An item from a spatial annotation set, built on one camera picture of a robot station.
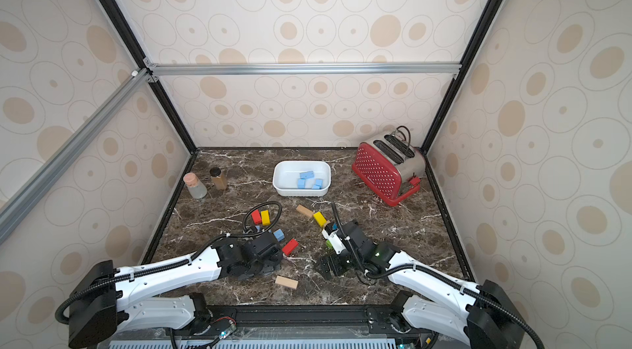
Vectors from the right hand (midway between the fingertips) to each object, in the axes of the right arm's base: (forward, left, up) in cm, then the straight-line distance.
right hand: (332, 259), depth 80 cm
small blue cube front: (+34, +7, -4) cm, 35 cm away
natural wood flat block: (-6, +14, -5) cm, 17 cm away
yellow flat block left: (+17, +26, -4) cm, 32 cm away
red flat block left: (+17, +31, -5) cm, 36 cm away
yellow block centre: (+18, +6, -5) cm, 19 cm away
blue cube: (+36, +15, -6) cm, 39 cm away
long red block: (+5, +15, -4) cm, 17 cm away
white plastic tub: (+40, +22, -4) cm, 46 cm away
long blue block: (+39, +13, -4) cm, 41 cm away
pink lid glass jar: (+26, +55, +1) cm, 61 cm away
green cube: (+8, +2, -5) cm, 10 cm away
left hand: (-4, +17, 0) cm, 18 cm away
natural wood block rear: (+22, +14, -5) cm, 27 cm away
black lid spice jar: (+30, +47, +3) cm, 56 cm away
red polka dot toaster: (+31, -20, +12) cm, 38 cm away
